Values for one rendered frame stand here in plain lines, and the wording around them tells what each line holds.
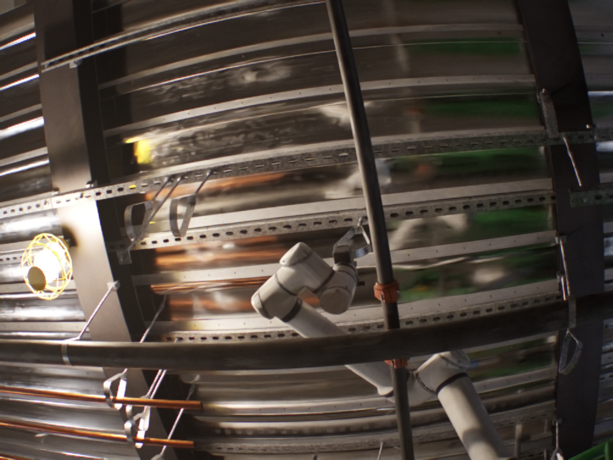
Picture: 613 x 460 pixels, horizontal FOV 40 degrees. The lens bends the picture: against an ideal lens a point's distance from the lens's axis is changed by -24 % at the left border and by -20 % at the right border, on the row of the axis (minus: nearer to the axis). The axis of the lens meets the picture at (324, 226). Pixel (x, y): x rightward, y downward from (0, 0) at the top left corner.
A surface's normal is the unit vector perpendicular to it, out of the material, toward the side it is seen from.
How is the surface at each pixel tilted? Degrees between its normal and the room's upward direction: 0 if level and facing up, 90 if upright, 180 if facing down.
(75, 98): 180
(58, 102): 180
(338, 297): 171
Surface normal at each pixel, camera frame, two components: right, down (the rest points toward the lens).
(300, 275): -0.15, 0.36
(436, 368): -0.61, -0.25
